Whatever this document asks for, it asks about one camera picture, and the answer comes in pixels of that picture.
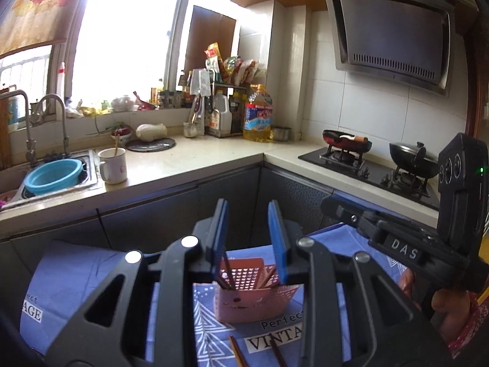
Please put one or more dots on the small glass jar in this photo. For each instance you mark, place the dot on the small glass jar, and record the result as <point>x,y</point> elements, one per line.
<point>190,130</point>

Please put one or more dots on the steel range hood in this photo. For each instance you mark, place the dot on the steel range hood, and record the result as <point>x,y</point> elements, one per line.
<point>393,34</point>

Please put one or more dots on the steel cleaver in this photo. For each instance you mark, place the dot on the steel cleaver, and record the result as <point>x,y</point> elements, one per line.
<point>201,82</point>

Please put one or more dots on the black wok with lid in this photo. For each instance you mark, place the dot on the black wok with lid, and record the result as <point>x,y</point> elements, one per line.
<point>412,162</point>

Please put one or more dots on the white spray bottle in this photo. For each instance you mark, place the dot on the white spray bottle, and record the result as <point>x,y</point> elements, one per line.
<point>62,82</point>

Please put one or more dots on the white plastic jug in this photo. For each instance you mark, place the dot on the white plastic jug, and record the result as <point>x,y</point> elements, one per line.
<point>219,116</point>

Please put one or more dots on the pile of snack packets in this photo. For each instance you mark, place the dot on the pile of snack packets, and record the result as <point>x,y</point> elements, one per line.
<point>237,68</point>

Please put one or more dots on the red packet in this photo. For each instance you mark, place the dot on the red packet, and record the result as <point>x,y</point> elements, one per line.
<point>145,103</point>

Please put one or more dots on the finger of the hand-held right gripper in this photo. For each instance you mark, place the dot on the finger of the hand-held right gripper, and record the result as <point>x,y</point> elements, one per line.
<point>344,214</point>

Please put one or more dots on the person's right hand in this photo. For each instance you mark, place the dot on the person's right hand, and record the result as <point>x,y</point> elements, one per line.
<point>450,313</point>

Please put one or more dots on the single wooden chopstick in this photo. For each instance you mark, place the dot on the single wooden chopstick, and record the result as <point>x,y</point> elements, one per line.
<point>238,351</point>
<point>278,351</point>

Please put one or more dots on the pink plastic utensil holder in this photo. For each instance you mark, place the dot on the pink plastic utensil holder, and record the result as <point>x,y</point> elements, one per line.
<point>248,302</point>

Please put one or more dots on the blue plastic basin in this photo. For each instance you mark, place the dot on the blue plastic basin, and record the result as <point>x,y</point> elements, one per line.
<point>53,177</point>

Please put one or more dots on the printed window blind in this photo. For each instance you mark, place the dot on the printed window blind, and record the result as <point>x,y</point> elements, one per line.
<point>38,7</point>

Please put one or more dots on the large cooking oil bottle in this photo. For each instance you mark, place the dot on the large cooking oil bottle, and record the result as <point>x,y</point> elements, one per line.
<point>258,118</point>

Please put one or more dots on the row of small seasoning jars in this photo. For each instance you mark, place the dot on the row of small seasoning jars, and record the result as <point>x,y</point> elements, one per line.
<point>172,99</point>

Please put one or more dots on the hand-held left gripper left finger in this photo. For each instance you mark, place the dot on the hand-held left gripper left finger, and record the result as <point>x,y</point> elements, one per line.
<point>221,233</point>

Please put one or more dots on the black gas stove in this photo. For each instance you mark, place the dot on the black gas stove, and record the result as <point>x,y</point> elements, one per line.
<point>376,177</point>

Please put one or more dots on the round black trivet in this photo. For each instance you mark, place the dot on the round black trivet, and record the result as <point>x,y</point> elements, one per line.
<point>152,145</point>

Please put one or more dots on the steel kitchen faucet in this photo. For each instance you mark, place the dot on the steel kitchen faucet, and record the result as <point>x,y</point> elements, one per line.
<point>63,122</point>
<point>28,137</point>

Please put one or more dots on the blue printed tablecloth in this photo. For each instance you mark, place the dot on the blue printed tablecloth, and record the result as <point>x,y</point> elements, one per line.
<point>76,275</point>

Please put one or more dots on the white dough bag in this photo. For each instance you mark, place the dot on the white dough bag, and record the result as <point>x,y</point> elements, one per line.
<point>151,132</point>

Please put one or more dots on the red white bowl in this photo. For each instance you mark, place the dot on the red white bowl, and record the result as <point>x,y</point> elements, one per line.
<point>121,137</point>

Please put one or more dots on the dark brown board panel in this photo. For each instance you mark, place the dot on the dark brown board panel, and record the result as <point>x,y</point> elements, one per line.
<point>210,42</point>

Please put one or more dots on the steel kitchen sink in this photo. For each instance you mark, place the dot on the steel kitchen sink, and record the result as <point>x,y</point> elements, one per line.
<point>89,176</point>

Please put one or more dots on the pile of wooden chopsticks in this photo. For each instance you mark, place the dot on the pile of wooden chopsticks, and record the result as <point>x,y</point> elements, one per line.
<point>229,275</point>

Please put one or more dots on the small steel bowl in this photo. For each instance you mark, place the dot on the small steel bowl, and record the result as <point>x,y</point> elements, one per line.
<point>281,133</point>

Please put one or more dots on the grey kitchen cabinets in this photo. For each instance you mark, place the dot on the grey kitchen cabinets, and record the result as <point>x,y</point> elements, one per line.
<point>152,214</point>

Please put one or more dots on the blue white tub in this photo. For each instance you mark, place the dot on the blue white tub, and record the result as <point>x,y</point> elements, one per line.
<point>16,114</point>

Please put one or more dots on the red frying pan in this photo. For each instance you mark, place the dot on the red frying pan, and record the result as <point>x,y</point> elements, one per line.
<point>344,143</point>

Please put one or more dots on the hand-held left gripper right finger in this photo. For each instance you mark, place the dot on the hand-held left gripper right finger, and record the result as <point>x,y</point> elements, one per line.
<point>277,244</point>

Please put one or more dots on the white enamel mug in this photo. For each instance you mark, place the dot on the white enamel mug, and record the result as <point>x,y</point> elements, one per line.
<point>112,168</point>

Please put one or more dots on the person's right forearm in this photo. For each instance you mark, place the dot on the person's right forearm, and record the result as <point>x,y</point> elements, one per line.
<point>472,328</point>

